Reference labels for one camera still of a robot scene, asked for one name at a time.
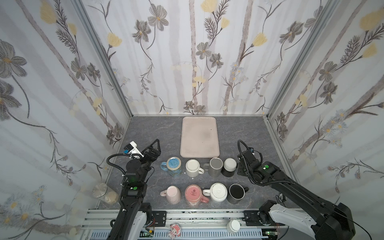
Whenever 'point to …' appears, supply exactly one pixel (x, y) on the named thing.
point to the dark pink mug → (193, 195)
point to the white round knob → (233, 226)
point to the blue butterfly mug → (172, 166)
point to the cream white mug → (193, 168)
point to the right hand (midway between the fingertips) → (238, 165)
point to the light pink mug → (173, 194)
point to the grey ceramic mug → (214, 167)
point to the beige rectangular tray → (199, 137)
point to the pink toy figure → (175, 230)
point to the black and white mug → (229, 166)
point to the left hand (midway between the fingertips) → (153, 139)
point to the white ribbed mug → (218, 192)
